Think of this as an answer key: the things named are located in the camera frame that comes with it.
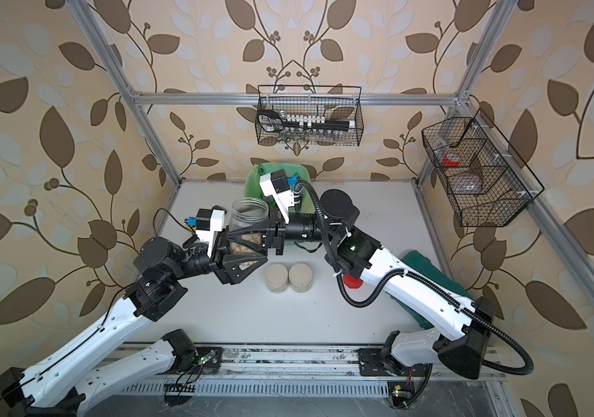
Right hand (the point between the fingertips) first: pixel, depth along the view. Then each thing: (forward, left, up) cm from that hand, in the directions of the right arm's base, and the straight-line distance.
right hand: (231, 225), depth 48 cm
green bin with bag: (+33, +3, -24) cm, 41 cm away
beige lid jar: (+8, -12, -41) cm, 44 cm away
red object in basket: (+33, -61, -16) cm, 72 cm away
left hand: (-2, -5, -4) cm, 7 cm away
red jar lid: (+7, -29, -45) cm, 54 cm away
